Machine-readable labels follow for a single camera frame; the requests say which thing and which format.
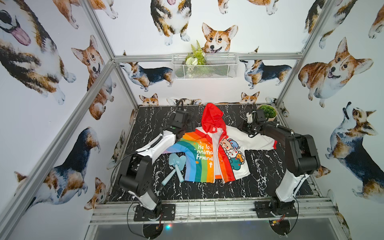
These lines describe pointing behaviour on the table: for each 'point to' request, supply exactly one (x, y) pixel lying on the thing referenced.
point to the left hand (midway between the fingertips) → (191, 120)
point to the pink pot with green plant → (270, 112)
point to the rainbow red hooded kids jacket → (216, 153)
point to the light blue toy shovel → (174, 159)
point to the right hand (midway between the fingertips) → (237, 125)
